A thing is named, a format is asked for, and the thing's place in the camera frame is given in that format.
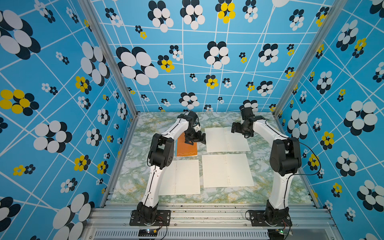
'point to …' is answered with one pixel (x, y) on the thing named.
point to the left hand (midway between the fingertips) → (201, 142)
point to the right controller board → (276, 234)
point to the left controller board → (147, 232)
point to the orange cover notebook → (182, 149)
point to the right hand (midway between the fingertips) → (240, 130)
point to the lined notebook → (223, 170)
